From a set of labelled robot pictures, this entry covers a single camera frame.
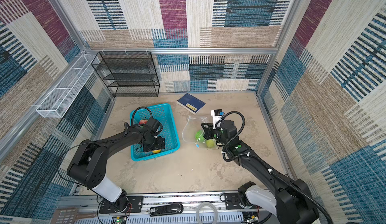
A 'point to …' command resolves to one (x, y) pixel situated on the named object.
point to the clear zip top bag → (193, 132)
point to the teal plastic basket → (164, 114)
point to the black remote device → (171, 209)
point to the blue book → (191, 103)
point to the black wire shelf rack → (127, 74)
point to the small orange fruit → (156, 151)
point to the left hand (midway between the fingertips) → (160, 145)
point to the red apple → (142, 121)
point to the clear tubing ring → (212, 206)
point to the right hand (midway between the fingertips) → (201, 126)
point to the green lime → (210, 143)
